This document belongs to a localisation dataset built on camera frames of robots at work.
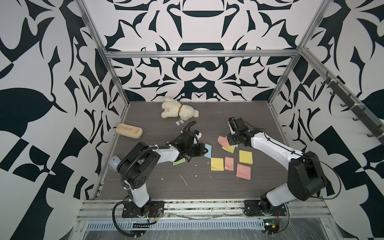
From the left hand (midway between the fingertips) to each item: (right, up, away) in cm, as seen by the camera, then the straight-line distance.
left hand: (207, 148), depth 89 cm
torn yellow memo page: (+15, -1, +5) cm, 15 cm away
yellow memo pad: (+6, -9, 0) cm, 11 cm away
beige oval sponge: (-50, +9, +10) cm, 52 cm away
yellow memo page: (+23, -6, +2) cm, 24 cm away
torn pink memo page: (+11, +3, +7) cm, 13 cm away
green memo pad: (-15, -2, -19) cm, 24 cm away
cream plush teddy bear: (-22, +25, +15) cm, 37 cm away
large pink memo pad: (+20, -12, -4) cm, 24 cm away
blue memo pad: (+1, -3, -1) cm, 4 cm away
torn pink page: (+13, -9, 0) cm, 16 cm away
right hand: (+15, +7, +1) cm, 17 cm away
